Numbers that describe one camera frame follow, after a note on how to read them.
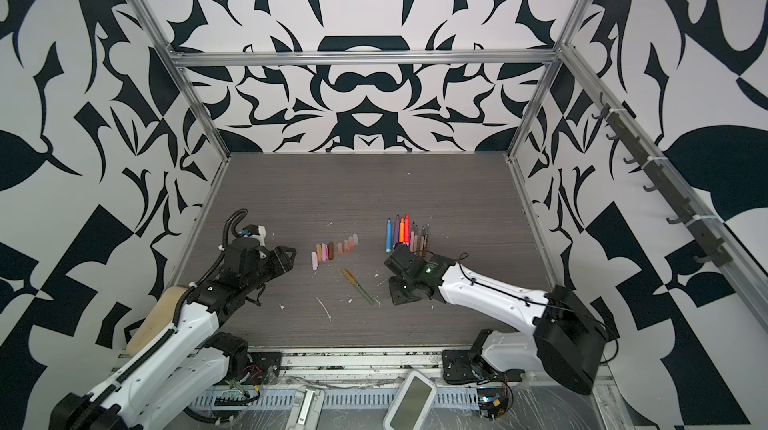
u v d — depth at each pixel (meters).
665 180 0.55
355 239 0.96
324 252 0.94
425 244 0.96
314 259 0.92
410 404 0.66
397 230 0.99
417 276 0.62
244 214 0.67
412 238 0.97
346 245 0.95
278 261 0.73
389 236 0.96
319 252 0.94
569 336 0.41
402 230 0.99
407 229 0.99
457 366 0.74
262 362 0.75
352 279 0.89
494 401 0.71
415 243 0.96
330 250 0.94
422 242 0.96
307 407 0.68
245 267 0.63
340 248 0.94
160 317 0.80
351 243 0.96
